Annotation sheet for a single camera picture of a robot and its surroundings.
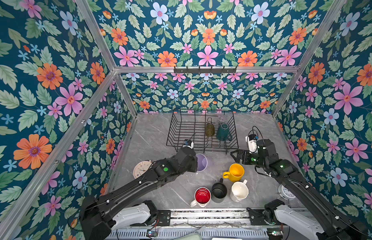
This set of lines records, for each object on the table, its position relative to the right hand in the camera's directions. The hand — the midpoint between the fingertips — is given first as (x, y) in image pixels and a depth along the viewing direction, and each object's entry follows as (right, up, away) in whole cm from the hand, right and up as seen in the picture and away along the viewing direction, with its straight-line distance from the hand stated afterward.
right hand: (237, 152), depth 77 cm
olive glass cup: (-12, +12, +24) cm, 30 cm away
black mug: (-9, -22, +5) cm, 24 cm away
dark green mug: (-4, +9, +20) cm, 23 cm away
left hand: (-20, -2, -4) cm, 20 cm away
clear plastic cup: (-4, +20, +27) cm, 34 cm away
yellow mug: (+2, -14, +10) cm, 17 cm away
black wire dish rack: (-26, +15, +38) cm, 48 cm away
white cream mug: (+2, -22, +4) cm, 23 cm away
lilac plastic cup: (-18, -7, +7) cm, 20 cm away
